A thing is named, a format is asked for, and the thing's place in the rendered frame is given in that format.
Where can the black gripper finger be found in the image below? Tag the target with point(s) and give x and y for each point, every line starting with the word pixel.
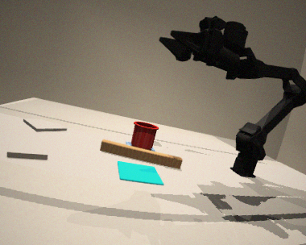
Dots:
pixel 195 42
pixel 172 45

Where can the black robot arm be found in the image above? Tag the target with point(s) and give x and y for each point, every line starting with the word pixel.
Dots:
pixel 251 138

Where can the tan wooden flat bar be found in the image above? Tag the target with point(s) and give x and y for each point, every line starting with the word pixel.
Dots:
pixel 141 154

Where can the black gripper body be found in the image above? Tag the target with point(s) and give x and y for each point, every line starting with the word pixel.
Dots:
pixel 214 53

